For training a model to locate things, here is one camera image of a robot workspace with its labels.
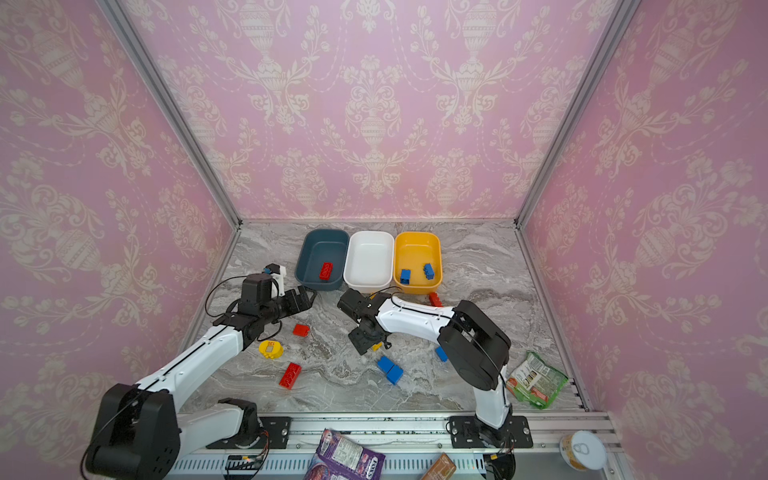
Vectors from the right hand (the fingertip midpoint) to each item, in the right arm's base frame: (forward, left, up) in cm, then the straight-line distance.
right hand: (370, 338), depth 88 cm
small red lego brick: (+5, +22, -3) cm, 23 cm away
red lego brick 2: (+12, -21, -1) cm, 24 cm away
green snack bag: (-14, -45, -2) cm, 47 cm away
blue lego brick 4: (-10, -7, -1) cm, 12 cm away
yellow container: (+27, -17, 0) cm, 32 cm away
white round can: (-30, -48, +2) cm, 57 cm away
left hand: (+9, +18, +10) cm, 22 cm away
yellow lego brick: (-6, -2, +7) cm, 9 cm away
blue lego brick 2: (+21, -12, 0) cm, 24 cm away
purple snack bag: (-29, +7, +1) cm, 30 cm away
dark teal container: (+31, +18, -1) cm, 36 cm away
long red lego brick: (-10, +22, 0) cm, 24 cm away
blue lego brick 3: (-7, -4, -1) cm, 8 cm away
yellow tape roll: (-3, +27, +1) cm, 27 cm away
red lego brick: (+24, +16, +1) cm, 29 cm away
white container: (+29, +1, 0) cm, 29 cm away
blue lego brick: (+23, -20, 0) cm, 31 cm away
